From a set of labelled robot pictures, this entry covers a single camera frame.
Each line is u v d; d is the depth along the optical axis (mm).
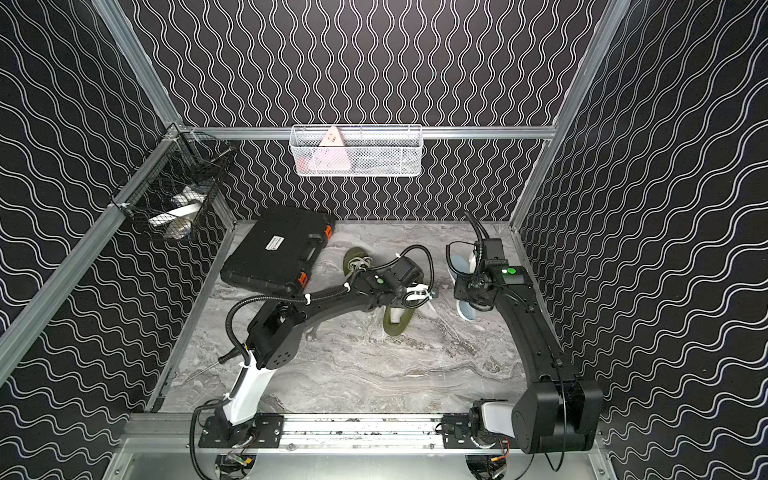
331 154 900
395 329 884
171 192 917
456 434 733
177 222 832
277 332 526
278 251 1034
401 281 716
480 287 568
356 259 976
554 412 404
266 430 756
